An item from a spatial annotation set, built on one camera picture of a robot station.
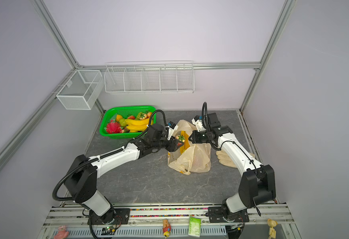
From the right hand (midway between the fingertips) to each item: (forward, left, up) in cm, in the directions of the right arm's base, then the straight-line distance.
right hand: (190, 139), depth 83 cm
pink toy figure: (-42, +60, -14) cm, 75 cm away
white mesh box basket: (+32, +70, +11) cm, 78 cm away
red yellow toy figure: (-40, +12, -14) cm, 44 cm away
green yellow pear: (+22, +48, -11) cm, 54 cm away
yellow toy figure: (-38, -38, -15) cm, 55 cm away
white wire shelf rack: (+49, +10, +9) cm, 51 cm away
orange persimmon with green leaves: (-1, +5, +3) cm, 6 cm away
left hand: (-2, +5, 0) cm, 6 cm away
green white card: (-40, -1, -15) cm, 42 cm away
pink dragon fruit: (+15, +51, -7) cm, 53 cm away
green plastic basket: (+30, +58, -9) cm, 66 cm away
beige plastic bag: (-8, -4, -7) cm, 12 cm away
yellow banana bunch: (+17, +35, -8) cm, 40 cm away
